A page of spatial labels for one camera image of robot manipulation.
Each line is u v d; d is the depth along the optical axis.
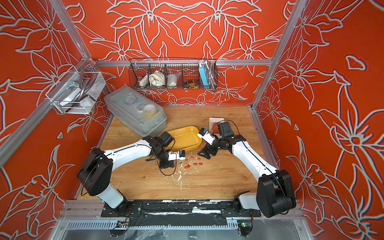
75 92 0.71
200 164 0.88
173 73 0.95
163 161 0.75
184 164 0.88
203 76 0.86
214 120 1.04
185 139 1.01
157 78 0.88
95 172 0.44
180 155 0.74
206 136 0.72
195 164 0.88
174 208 0.74
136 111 0.97
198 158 0.91
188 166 0.88
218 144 0.70
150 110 0.95
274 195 0.41
